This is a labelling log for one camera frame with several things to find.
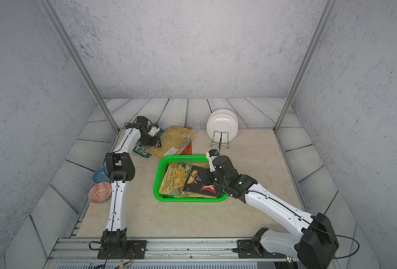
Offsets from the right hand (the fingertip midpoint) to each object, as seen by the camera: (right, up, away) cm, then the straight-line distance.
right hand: (201, 173), depth 76 cm
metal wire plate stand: (+16, +12, +32) cm, 38 cm away
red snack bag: (-9, +9, +34) cm, 36 cm away
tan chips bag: (-18, +15, +35) cm, 43 cm away
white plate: (+14, +27, +26) cm, 40 cm away
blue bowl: (-57, -5, +19) cm, 60 cm away
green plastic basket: (-13, +4, +20) cm, 24 cm away
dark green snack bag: (-39, +10, +31) cm, 51 cm away
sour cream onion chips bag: (-14, -5, +12) cm, 19 cm away
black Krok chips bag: (0, -5, +9) cm, 10 cm away
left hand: (-28, +13, +34) cm, 46 cm away
